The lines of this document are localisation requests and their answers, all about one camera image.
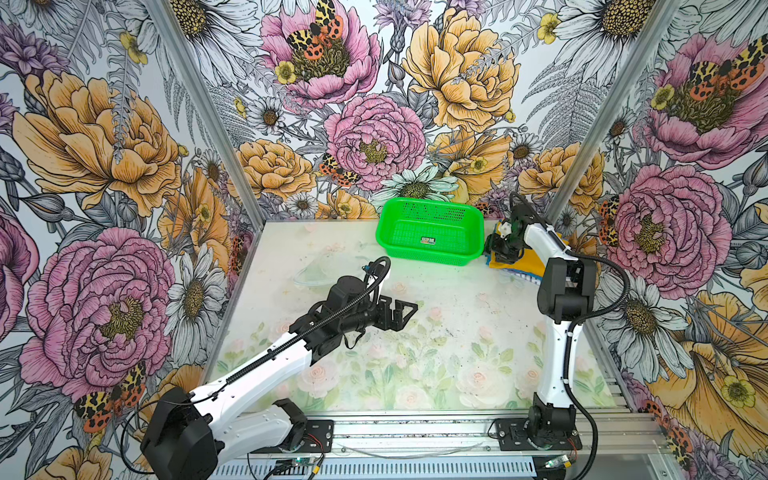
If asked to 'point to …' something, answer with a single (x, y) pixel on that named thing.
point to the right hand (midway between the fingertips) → (490, 259)
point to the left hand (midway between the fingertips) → (402, 312)
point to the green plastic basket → (430, 231)
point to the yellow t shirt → (526, 260)
